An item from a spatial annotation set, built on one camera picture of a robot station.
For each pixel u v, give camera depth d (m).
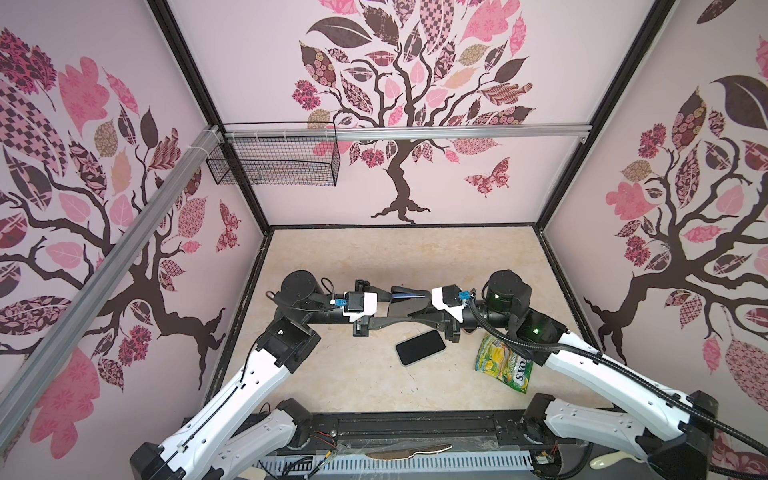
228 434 0.42
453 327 0.54
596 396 0.47
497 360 0.83
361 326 0.50
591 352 0.46
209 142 0.82
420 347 0.88
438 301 0.49
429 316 0.56
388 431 0.75
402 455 0.71
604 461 0.70
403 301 0.55
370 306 0.43
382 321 0.50
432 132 0.94
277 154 0.95
